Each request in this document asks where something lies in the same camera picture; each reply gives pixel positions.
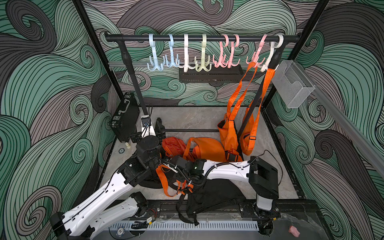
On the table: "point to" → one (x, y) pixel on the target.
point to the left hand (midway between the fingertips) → (146, 123)
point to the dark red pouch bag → (231, 156)
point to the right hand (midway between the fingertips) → (173, 171)
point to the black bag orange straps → (210, 195)
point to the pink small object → (294, 231)
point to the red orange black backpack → (164, 176)
